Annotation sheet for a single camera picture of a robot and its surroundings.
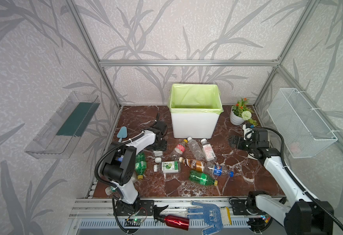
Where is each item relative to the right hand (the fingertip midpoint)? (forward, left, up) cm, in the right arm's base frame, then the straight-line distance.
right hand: (235, 135), depth 85 cm
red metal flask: (-41, +35, -9) cm, 54 cm away
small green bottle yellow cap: (-13, +56, -11) cm, 59 cm away
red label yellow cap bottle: (-4, +32, -8) cm, 33 cm away
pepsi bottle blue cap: (-15, +15, -11) cm, 24 cm away
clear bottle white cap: (-2, +23, -12) cm, 26 cm away
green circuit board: (-41, +56, -15) cm, 71 cm away
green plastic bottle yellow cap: (-22, +20, -10) cm, 31 cm away
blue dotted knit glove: (-37, +17, -13) cm, 43 cm away
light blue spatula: (+11, +74, -14) cm, 76 cm away
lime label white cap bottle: (-15, +39, -11) cm, 43 cm away
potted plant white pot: (+20, -8, -1) cm, 21 cm away
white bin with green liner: (+6, +24, +16) cm, 30 cm away
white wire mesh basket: (-11, -21, +20) cm, 31 cm away
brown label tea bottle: (-14, +23, -9) cm, 29 cm away
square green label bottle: (-5, +47, -13) cm, 49 cm away
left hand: (+1, +45, -10) cm, 47 cm away
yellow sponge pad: (-37, +10, -14) cm, 41 cm away
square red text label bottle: (-4, +15, -11) cm, 19 cm away
